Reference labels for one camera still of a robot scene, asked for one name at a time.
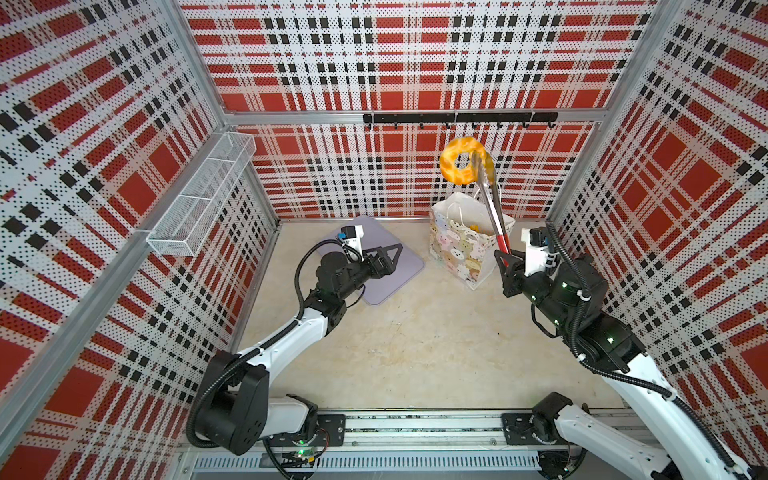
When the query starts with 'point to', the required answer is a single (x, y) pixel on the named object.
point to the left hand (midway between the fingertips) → (394, 251)
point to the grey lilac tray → (379, 232)
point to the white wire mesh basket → (182, 226)
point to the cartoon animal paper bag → (462, 240)
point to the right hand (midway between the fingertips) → (502, 254)
